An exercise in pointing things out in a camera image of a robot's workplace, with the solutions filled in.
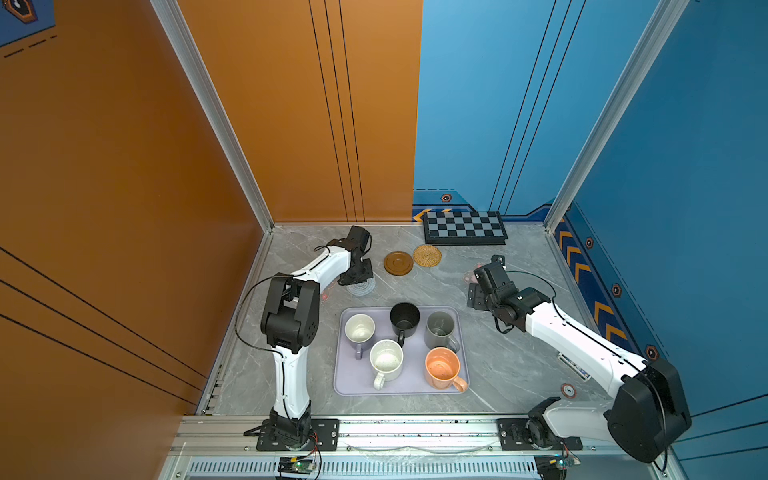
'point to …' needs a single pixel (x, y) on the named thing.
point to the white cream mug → (387, 360)
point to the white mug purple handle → (359, 328)
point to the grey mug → (438, 331)
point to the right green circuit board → (554, 466)
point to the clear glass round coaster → (362, 288)
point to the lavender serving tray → (354, 376)
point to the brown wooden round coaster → (398, 263)
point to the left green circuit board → (296, 464)
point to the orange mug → (441, 368)
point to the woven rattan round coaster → (427, 255)
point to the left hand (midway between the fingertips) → (363, 273)
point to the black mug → (405, 318)
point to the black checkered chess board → (464, 228)
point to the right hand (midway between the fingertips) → (481, 293)
